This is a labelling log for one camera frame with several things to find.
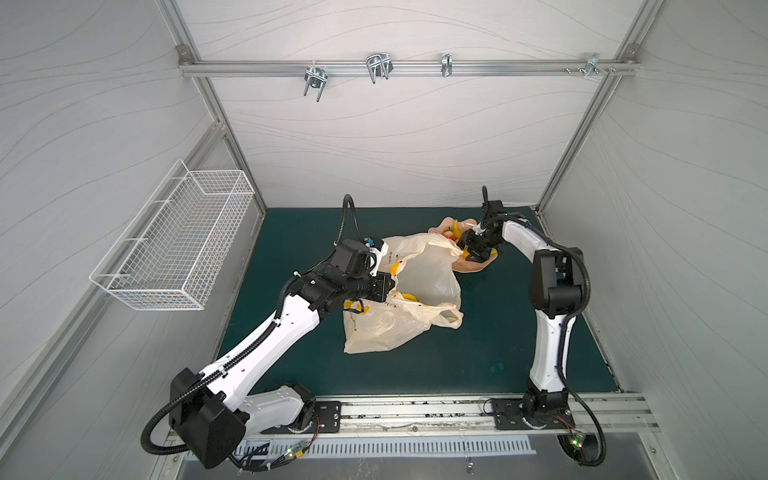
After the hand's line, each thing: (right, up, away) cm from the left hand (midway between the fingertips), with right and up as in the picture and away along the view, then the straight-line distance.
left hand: (398, 279), depth 74 cm
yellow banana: (+22, +12, +32) cm, 41 cm away
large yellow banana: (+4, -9, +19) cm, 21 cm away
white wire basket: (-53, +8, -5) cm, 54 cm away
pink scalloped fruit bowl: (+23, +1, +30) cm, 38 cm away
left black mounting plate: (-18, -35, -1) cm, 39 cm away
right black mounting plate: (+27, -34, -1) cm, 44 cm away
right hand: (+23, +8, +27) cm, 36 cm away
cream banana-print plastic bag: (+9, -7, +17) cm, 21 cm away
